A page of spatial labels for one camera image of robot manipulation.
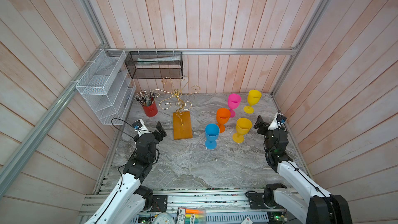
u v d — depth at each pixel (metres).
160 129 0.69
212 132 0.88
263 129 0.73
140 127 0.63
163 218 0.68
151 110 1.02
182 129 0.98
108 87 0.72
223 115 0.93
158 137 0.69
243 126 0.85
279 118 0.70
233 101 0.96
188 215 0.70
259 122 0.76
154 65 1.05
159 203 0.73
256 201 0.73
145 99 0.94
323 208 0.40
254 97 0.98
